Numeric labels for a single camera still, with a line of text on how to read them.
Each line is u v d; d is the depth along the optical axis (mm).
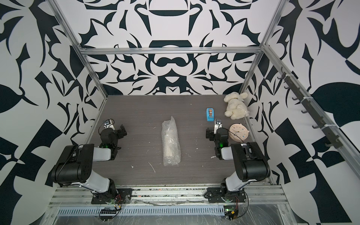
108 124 800
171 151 843
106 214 726
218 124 824
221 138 729
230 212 711
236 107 996
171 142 870
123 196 742
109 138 728
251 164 463
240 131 968
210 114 1049
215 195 743
